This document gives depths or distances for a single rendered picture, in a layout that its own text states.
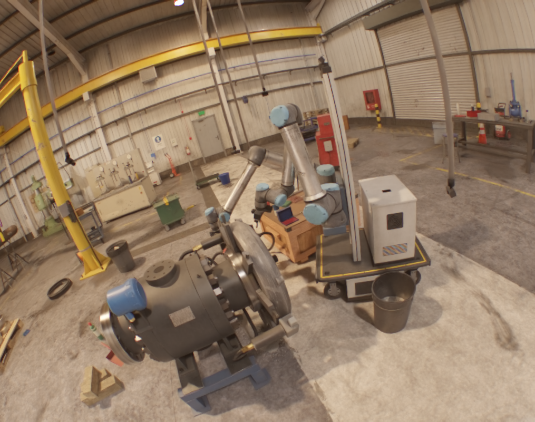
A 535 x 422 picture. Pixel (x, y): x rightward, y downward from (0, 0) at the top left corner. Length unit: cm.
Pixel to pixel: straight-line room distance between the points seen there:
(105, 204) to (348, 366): 739
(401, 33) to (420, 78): 194
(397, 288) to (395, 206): 63
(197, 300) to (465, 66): 913
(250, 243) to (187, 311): 52
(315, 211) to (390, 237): 67
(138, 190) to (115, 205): 95
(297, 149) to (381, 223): 80
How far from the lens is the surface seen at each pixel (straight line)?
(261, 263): 130
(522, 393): 196
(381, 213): 174
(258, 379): 177
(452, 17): 950
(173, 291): 141
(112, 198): 775
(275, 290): 133
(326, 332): 197
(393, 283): 192
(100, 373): 253
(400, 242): 191
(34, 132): 482
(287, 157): 162
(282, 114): 138
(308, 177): 142
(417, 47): 1023
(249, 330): 214
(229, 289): 149
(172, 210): 477
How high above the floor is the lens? 157
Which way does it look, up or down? 22 degrees down
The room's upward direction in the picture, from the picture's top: 16 degrees counter-clockwise
